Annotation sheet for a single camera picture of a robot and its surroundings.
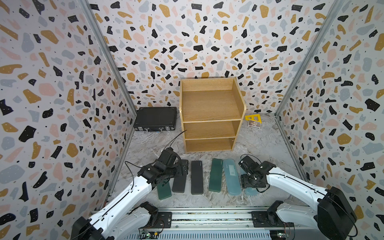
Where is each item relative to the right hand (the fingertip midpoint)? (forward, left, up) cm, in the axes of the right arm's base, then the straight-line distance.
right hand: (248, 183), depth 84 cm
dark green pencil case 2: (+6, +18, -1) cm, 19 cm away
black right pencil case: (+3, +29, -2) cm, 29 cm away
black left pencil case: (-1, +39, -1) cm, 39 cm away
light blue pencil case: (+5, +8, -2) cm, 9 cm away
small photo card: (+45, -13, -1) cm, 47 cm away
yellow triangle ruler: (+54, -16, -3) cm, 57 cm away
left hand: (+3, +36, +10) cm, 37 cm away
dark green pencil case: (-6, +46, 0) cm, 46 cm away
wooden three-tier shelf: (+28, +21, +30) cm, 46 cm away
